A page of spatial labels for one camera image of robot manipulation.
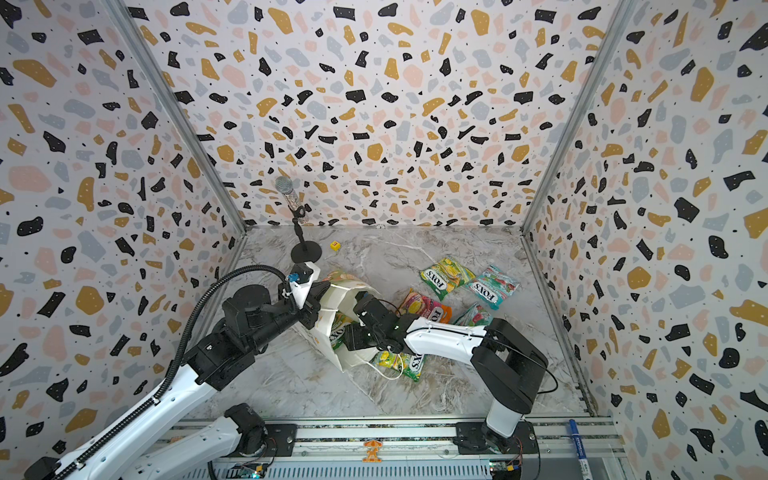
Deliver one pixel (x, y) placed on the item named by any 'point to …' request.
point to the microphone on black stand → (305, 251)
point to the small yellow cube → (335, 245)
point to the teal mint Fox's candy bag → (493, 286)
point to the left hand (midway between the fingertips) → (325, 278)
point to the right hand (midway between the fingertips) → (342, 334)
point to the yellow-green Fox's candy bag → (444, 275)
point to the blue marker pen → (581, 456)
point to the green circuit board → (247, 471)
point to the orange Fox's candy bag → (426, 308)
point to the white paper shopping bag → (340, 299)
